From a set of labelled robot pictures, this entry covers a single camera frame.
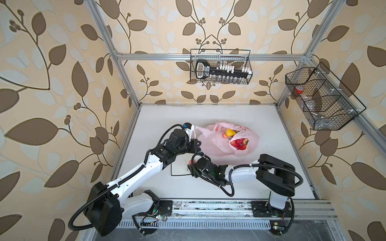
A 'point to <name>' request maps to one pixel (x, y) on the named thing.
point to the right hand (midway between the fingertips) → (192, 165)
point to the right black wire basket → (328, 104)
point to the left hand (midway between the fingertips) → (203, 142)
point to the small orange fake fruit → (224, 136)
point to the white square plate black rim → (179, 167)
